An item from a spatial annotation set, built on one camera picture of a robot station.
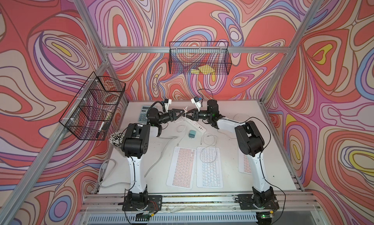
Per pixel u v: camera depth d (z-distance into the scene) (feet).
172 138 2.98
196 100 2.83
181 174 2.71
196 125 3.33
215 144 3.10
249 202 2.37
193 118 2.84
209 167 2.78
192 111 2.86
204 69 2.98
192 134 3.24
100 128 2.36
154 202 2.37
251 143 1.95
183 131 3.08
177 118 2.86
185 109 2.90
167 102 2.89
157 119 2.65
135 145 1.85
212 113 2.70
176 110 2.84
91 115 2.70
